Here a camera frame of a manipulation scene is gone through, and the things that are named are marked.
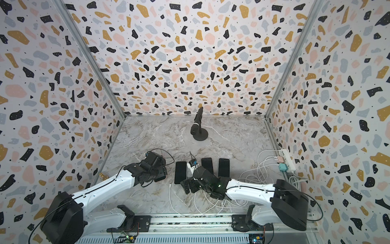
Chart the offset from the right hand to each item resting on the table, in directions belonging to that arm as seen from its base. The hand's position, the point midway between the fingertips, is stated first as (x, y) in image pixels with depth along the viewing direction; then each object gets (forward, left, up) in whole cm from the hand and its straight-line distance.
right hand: (187, 181), depth 79 cm
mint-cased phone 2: (+12, -20, -9) cm, 25 cm away
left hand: (+7, +14, -3) cm, 16 cm away
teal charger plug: (+14, -57, -9) cm, 59 cm away
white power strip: (+18, -61, -9) cm, 64 cm away
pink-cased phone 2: (+15, -10, -8) cm, 19 cm away
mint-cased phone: (+8, +6, -7) cm, 13 cm away
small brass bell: (+3, +49, -6) cm, 49 cm away
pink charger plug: (+20, -57, -10) cm, 61 cm away
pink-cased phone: (+1, +14, 0) cm, 14 cm away
